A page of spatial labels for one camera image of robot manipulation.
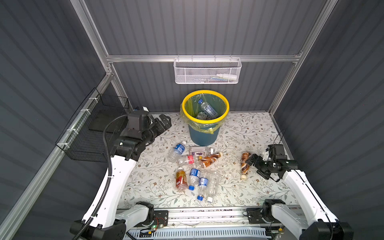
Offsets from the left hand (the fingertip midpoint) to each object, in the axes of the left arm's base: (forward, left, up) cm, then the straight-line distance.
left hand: (165, 123), depth 69 cm
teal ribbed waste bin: (+15, -20, -33) cm, 42 cm away
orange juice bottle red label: (-16, -6, -28) cm, 33 cm away
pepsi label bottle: (+22, -24, -12) cm, 35 cm away
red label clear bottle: (-5, -11, -29) cm, 32 cm away
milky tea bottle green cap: (+19, -20, -15) cm, 32 cm away
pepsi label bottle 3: (-19, -17, -28) cm, 38 cm away
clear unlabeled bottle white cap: (-18, -24, -29) cm, 42 cm away
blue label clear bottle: (+3, -4, -30) cm, 30 cm away
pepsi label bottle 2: (-15, -13, -30) cm, 35 cm away
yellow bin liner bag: (+22, -12, -11) cm, 28 cm away
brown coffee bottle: (-6, -21, -29) cm, 36 cm away
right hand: (-13, -46, -24) cm, 53 cm away
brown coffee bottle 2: (-10, -43, -29) cm, 53 cm away
